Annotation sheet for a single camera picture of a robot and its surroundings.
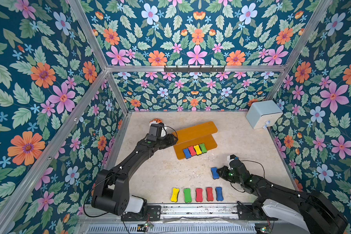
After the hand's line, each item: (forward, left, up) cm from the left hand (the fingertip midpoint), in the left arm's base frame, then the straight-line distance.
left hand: (176, 138), depth 86 cm
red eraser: (-27, -11, -16) cm, 33 cm away
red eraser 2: (-29, -16, -15) cm, 36 cm away
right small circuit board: (-47, -40, -14) cm, 63 cm away
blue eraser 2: (-19, -22, -14) cm, 32 cm away
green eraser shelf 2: (-28, -4, -16) cm, 33 cm away
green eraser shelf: (-1, -17, -13) cm, 21 cm away
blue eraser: (-3, -6, -14) cm, 15 cm away
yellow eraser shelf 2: (-29, +3, -14) cm, 32 cm away
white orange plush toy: (+22, +15, -8) cm, 28 cm away
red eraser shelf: (-2, -9, -12) cm, 16 cm away
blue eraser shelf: (-30, -21, -13) cm, 39 cm away
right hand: (-17, -22, -12) cm, 30 cm away
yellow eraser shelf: (-1, -13, -13) cm, 19 cm away
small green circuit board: (-40, +17, -14) cm, 46 cm away
